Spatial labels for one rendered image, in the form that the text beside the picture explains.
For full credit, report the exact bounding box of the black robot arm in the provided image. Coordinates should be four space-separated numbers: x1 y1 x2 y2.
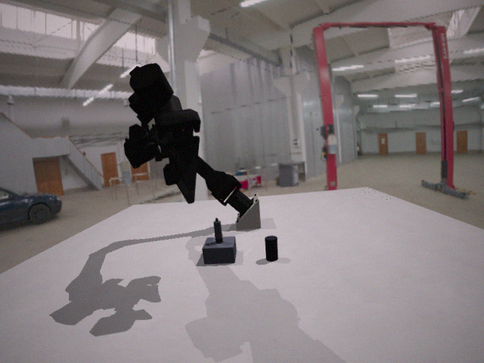
124 63 254 218

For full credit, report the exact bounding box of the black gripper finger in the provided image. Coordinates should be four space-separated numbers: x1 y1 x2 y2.
166 170 195 203
161 135 200 191

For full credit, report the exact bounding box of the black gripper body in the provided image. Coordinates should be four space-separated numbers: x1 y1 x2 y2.
155 109 201 186

